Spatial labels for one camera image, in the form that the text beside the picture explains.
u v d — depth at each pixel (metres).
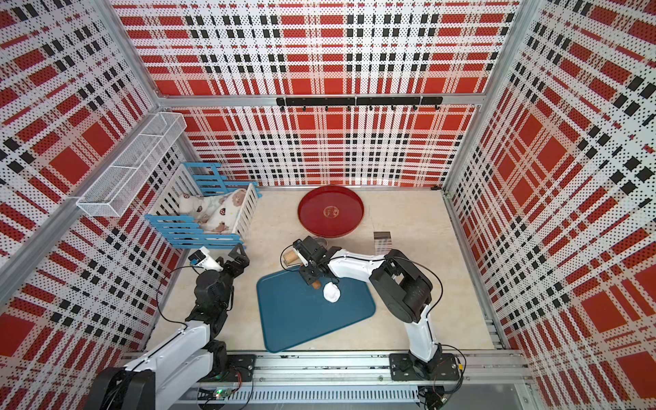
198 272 0.70
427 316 0.53
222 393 0.69
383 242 1.01
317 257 0.72
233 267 0.75
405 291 0.50
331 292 0.87
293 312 0.86
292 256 0.93
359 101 0.88
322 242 0.98
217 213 1.05
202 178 1.16
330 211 1.14
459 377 0.71
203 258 0.72
